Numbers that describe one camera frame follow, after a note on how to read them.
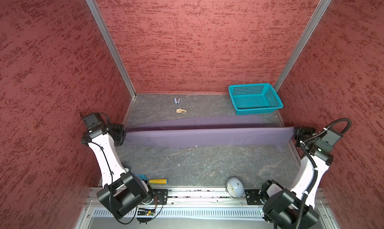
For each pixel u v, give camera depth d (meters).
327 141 0.52
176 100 1.17
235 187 0.71
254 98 1.18
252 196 0.75
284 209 0.42
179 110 1.10
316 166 0.46
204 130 0.74
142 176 0.81
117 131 0.66
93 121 0.55
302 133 0.65
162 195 0.72
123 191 0.43
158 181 0.78
